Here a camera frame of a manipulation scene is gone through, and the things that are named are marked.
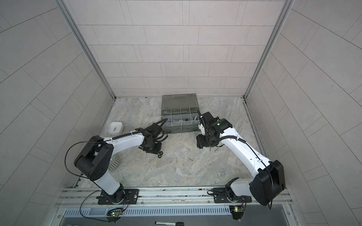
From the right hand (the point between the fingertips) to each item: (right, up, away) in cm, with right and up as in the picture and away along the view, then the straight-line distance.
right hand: (201, 145), depth 77 cm
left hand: (-24, -7, +12) cm, 28 cm away
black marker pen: (-15, -33, -13) cm, 38 cm away
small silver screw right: (+10, -6, +11) cm, 17 cm away
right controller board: (+17, -30, -9) cm, 36 cm away
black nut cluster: (-24, -9, +8) cm, 27 cm away
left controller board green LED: (-41, -29, -12) cm, 52 cm away
